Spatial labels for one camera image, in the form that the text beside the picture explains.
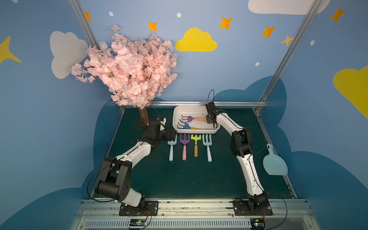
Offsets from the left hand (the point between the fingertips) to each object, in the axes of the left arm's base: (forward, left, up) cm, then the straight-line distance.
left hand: (170, 129), depth 91 cm
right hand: (+20, -33, -9) cm, 40 cm away
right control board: (-48, -49, -15) cm, 70 cm away
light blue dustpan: (-15, -69, -14) cm, 72 cm away
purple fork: (-1, -10, -13) cm, 16 cm away
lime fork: (+3, -18, -14) cm, 23 cm away
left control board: (-49, +13, -14) cm, 53 cm away
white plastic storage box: (+20, -15, -13) cm, 28 cm away
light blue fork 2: (-3, -26, -12) cm, 29 cm away
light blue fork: (-2, -1, -14) cm, 14 cm away
